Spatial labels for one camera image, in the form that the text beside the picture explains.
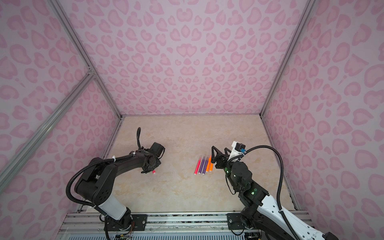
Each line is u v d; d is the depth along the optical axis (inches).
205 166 36.4
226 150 28.8
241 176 19.9
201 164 36.5
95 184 18.0
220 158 24.3
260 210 19.9
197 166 36.5
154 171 34.9
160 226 28.8
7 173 19.7
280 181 21.3
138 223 28.9
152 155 27.7
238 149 23.5
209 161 37.2
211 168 35.6
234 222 29.2
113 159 20.6
